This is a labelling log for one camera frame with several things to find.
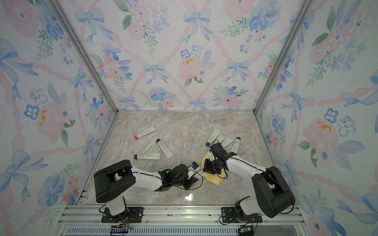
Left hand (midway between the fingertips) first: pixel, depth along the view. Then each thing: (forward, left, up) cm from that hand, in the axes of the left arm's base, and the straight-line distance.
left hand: (197, 178), depth 86 cm
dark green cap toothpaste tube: (+31, -13, +1) cm, 34 cm away
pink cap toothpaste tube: (+32, +37, 0) cm, 49 cm away
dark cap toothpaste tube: (+21, -26, +1) cm, 33 cm away
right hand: (+5, -5, +1) cm, 7 cm away
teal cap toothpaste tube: (+25, -21, +1) cm, 32 cm away
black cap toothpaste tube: (+16, +19, 0) cm, 24 cm away
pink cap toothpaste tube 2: (0, +4, +13) cm, 13 cm away
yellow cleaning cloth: (-1, -10, +2) cm, 10 cm away
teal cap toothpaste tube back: (+28, -17, 0) cm, 33 cm away
